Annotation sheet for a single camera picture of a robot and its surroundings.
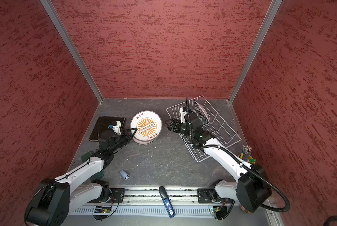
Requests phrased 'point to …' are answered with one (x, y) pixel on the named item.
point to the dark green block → (85, 157)
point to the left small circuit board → (102, 209)
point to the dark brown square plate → (103, 123)
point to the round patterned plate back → (203, 109)
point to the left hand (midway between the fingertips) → (138, 131)
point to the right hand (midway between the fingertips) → (168, 125)
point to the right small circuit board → (220, 212)
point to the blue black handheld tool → (167, 202)
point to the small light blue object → (125, 176)
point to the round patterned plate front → (144, 136)
